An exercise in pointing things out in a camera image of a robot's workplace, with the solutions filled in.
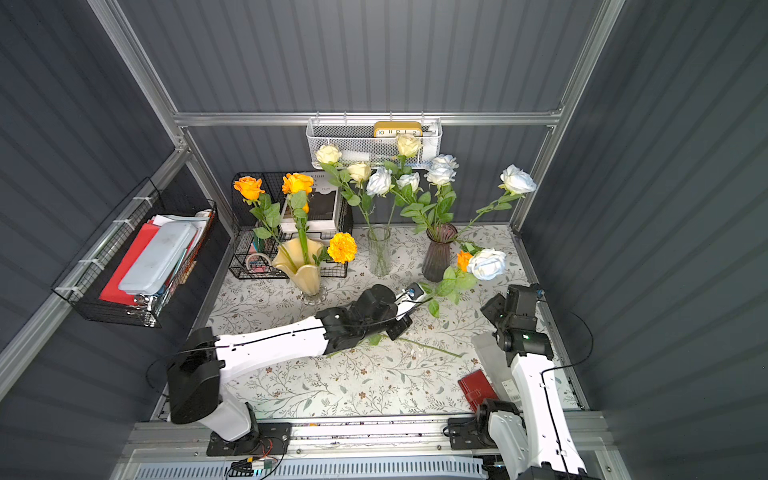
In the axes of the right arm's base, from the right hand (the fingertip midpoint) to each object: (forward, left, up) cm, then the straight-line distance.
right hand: (504, 305), depth 80 cm
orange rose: (+3, +14, +7) cm, 16 cm away
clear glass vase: (+23, +35, -6) cm, 42 cm away
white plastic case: (+3, +86, +16) cm, 88 cm away
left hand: (-4, +24, +3) cm, 25 cm away
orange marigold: (+4, +42, +19) cm, 46 cm away
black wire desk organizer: (+23, +80, -8) cm, 83 cm away
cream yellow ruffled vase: (+15, +59, +1) cm, 61 cm away
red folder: (-5, +94, +14) cm, 95 cm away
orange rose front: (+21, +65, +15) cm, 70 cm away
